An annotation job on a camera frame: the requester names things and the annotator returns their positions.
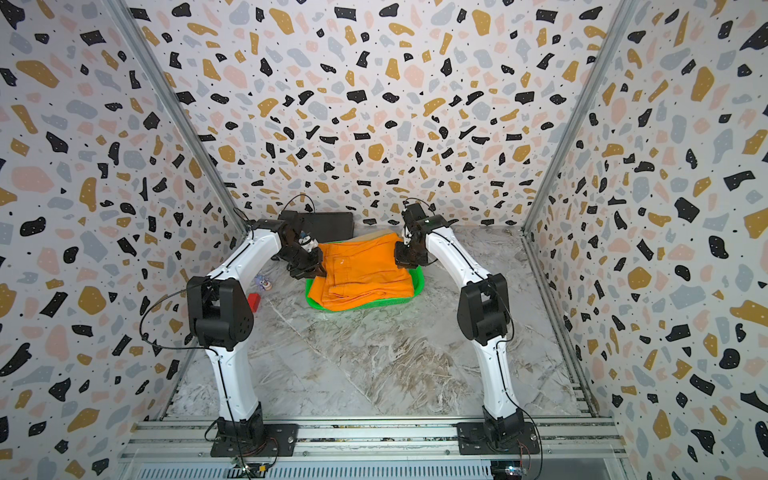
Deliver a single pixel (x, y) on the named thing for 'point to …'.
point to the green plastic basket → (417, 277)
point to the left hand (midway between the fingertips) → (329, 271)
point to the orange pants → (360, 272)
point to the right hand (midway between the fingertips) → (399, 262)
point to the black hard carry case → (322, 226)
